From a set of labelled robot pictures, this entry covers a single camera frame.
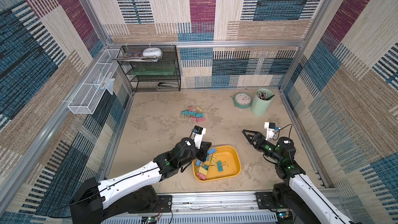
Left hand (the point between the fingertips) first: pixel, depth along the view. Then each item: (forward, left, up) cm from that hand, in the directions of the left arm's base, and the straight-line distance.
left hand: (211, 142), depth 74 cm
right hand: (+5, -17, 0) cm, 18 cm away
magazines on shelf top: (+47, +41, +17) cm, 65 cm away
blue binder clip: (-3, 0, -3) cm, 4 cm away
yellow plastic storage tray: (-1, -11, -17) cm, 21 cm away
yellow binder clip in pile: (+33, +6, -16) cm, 37 cm away
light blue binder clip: (-10, +6, +1) cm, 11 cm away
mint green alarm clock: (+40, -25, -15) cm, 49 cm away
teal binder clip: (-5, -5, -18) cm, 20 cm away
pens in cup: (+30, -33, 0) cm, 44 cm away
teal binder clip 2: (+28, +5, -16) cm, 32 cm away
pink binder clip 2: (-11, +5, -15) cm, 19 cm away
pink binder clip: (+25, +5, -17) cm, 30 cm away
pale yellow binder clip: (-9, +4, -13) cm, 16 cm away
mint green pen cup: (+29, -32, -6) cm, 44 cm away
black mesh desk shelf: (+55, +37, +3) cm, 66 cm away
